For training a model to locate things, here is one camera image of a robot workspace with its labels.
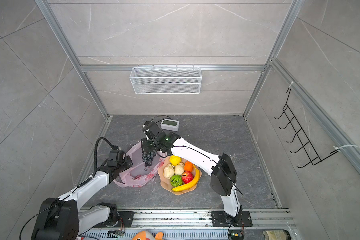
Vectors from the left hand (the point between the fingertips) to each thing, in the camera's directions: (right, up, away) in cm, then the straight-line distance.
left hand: (129, 157), depth 89 cm
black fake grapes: (+13, +1, -8) cm, 15 cm away
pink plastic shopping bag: (+6, -10, -1) cm, 12 cm away
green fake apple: (+29, -11, -10) cm, 33 cm away
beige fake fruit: (+25, -6, -8) cm, 27 cm away
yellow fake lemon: (+28, -1, -4) cm, 29 cm away
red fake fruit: (+35, -9, -9) cm, 38 cm away
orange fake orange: (+36, -4, -5) cm, 37 cm away
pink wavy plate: (+24, -13, -8) cm, 28 cm away
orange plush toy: (+17, -29, -26) cm, 42 cm away
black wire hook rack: (+87, +11, -26) cm, 91 cm away
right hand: (+11, +9, -11) cm, 19 cm away
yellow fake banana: (+37, -12, -12) cm, 40 cm away
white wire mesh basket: (+21, +51, +11) cm, 56 cm away
